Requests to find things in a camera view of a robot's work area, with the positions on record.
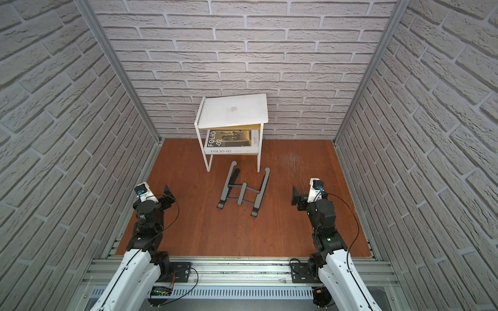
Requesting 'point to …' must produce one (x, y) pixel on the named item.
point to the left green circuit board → (161, 291)
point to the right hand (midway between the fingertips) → (301, 186)
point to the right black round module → (321, 297)
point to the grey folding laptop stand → (241, 192)
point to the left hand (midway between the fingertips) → (153, 186)
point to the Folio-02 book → (233, 142)
